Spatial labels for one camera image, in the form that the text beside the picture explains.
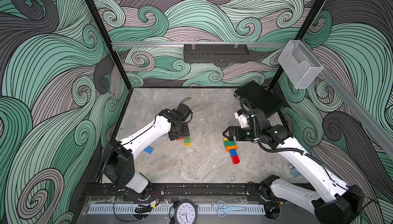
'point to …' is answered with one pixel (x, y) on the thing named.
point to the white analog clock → (186, 212)
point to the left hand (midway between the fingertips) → (184, 134)
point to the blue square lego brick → (233, 152)
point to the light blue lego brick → (148, 150)
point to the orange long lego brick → (231, 147)
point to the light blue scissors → (223, 208)
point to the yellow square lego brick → (188, 144)
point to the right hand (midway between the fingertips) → (228, 134)
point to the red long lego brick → (182, 138)
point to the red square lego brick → (235, 159)
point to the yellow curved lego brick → (225, 139)
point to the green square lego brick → (188, 140)
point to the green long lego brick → (228, 143)
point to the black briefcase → (260, 97)
